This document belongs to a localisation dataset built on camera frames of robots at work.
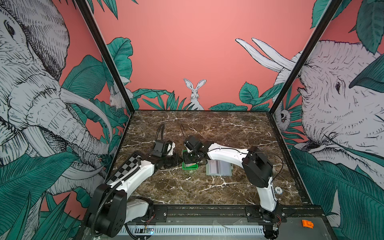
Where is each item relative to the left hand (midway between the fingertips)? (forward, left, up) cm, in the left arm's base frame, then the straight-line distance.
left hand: (183, 158), depth 84 cm
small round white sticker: (-17, -53, -9) cm, 56 cm away
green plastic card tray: (-2, -3, -7) cm, 8 cm away
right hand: (0, +1, -3) cm, 3 cm away
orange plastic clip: (-34, -60, -6) cm, 69 cm away
